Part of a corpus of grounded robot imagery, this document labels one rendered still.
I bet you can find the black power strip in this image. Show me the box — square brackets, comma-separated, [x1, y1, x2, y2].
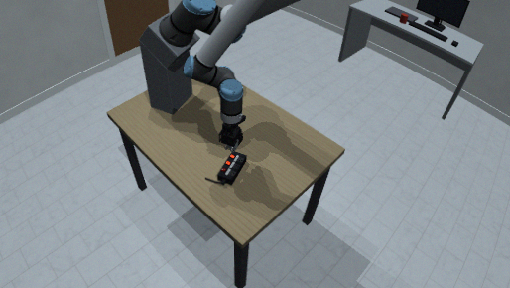
[206, 151, 247, 186]

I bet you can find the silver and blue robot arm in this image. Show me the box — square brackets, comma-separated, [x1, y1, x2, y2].
[159, 0, 300, 126]

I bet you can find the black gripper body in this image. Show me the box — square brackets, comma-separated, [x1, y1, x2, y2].
[219, 121, 242, 147]

